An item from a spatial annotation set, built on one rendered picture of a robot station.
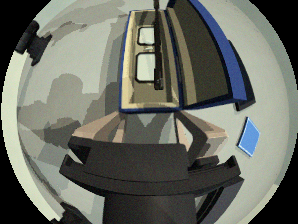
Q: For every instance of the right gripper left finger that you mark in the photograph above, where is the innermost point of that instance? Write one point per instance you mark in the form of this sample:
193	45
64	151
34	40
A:
100	129

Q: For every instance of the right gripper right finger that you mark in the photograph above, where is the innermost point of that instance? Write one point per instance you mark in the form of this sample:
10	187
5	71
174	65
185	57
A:
208	139

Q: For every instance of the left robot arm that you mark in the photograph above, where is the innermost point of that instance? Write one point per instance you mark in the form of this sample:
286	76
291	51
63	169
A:
38	46

